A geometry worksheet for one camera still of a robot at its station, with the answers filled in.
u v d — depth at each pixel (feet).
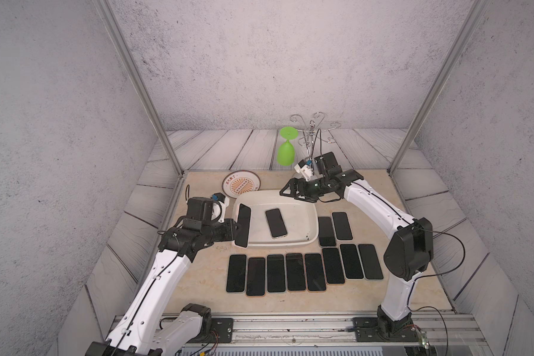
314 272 2.80
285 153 3.17
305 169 2.59
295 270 2.85
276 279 2.71
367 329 2.39
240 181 3.87
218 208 1.97
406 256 1.57
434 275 1.68
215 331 2.37
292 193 2.43
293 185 2.43
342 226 3.24
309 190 2.43
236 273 2.77
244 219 2.46
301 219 3.32
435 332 2.44
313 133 3.06
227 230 2.12
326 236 3.16
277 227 3.26
